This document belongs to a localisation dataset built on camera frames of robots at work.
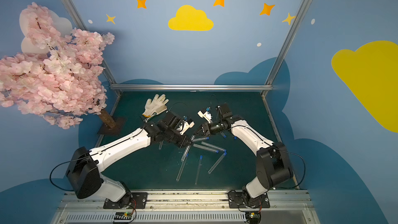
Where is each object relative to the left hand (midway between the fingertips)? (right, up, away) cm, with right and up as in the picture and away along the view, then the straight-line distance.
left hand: (192, 140), depth 79 cm
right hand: (+3, +4, +1) cm, 5 cm away
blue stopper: (+18, +5, -18) cm, 26 cm away
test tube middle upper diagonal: (+12, -7, +14) cm, 20 cm away
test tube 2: (+19, 0, +19) cm, 27 cm away
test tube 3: (-6, -17, +5) cm, 19 cm away
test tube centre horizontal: (+5, -3, +16) cm, 17 cm away
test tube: (-3, -5, -1) cm, 6 cm away
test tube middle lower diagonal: (+8, -8, +14) cm, 18 cm away
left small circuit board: (-33, -36, -6) cm, 49 cm away
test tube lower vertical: (+5, -12, +9) cm, 16 cm away
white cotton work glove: (-27, +18, +33) cm, 47 cm away
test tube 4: (+14, -15, +7) cm, 21 cm away
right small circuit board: (+30, -36, -6) cm, 47 cm away
